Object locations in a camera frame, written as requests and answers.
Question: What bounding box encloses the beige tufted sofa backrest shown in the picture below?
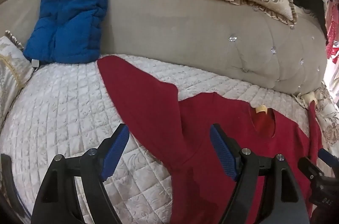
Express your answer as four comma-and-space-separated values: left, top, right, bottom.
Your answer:
0, 0, 327, 96

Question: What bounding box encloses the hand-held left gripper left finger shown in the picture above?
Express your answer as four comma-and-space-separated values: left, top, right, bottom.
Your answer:
31, 123, 130, 224

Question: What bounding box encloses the cream embroidered pillow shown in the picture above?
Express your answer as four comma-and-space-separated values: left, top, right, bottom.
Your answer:
0, 30, 35, 129

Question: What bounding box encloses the white quilted sofa cover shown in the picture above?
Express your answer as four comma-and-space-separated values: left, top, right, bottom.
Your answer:
0, 54, 310, 224

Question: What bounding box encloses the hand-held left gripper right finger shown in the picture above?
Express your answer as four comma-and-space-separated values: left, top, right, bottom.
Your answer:
210, 124, 310, 224

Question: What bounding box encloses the blue quilted cushion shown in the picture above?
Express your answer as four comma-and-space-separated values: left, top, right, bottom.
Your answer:
23, 0, 115, 65

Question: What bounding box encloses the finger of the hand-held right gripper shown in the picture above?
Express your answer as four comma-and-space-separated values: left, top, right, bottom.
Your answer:
298, 157, 325, 183
318, 148, 339, 177

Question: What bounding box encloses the red sweater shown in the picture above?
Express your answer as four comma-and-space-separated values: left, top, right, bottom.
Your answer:
97, 54, 325, 224

